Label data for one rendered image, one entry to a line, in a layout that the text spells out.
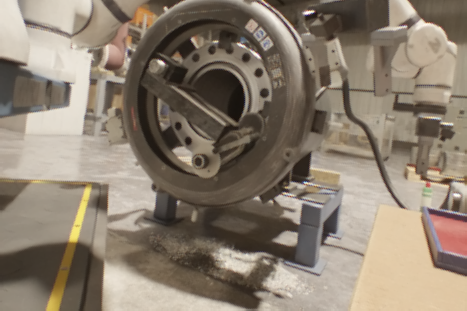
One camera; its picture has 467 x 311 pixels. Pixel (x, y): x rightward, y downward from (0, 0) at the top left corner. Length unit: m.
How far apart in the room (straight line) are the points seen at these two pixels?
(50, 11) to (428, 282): 0.80
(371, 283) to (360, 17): 0.40
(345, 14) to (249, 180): 0.64
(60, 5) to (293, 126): 0.66
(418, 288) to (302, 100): 0.81
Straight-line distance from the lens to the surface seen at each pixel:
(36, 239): 0.64
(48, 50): 0.83
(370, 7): 0.53
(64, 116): 5.02
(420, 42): 0.81
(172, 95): 1.17
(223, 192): 1.09
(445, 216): 0.43
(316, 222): 1.36
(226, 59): 1.24
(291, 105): 0.99
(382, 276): 0.24
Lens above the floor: 0.56
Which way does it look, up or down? 1 degrees down
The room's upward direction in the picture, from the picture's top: 7 degrees clockwise
